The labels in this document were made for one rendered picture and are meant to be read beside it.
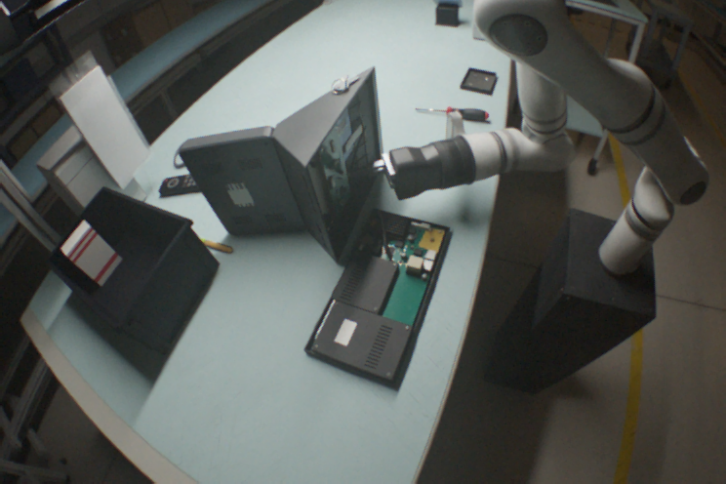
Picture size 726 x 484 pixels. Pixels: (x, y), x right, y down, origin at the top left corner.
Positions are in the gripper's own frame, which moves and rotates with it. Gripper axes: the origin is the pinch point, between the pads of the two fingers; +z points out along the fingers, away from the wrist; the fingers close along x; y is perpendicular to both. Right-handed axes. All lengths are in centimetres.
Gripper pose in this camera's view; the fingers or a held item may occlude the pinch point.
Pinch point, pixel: (348, 175)
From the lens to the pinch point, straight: 52.2
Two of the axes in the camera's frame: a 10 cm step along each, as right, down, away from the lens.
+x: 1.1, 6.3, 7.7
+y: 2.2, 7.4, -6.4
